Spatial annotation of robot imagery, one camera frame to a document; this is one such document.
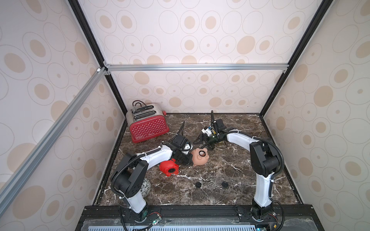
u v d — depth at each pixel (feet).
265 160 1.74
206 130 3.01
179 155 2.48
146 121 3.02
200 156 2.79
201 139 2.73
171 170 2.75
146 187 2.67
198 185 2.74
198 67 3.06
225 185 2.74
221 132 2.46
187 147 2.72
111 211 2.40
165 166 2.74
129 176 1.49
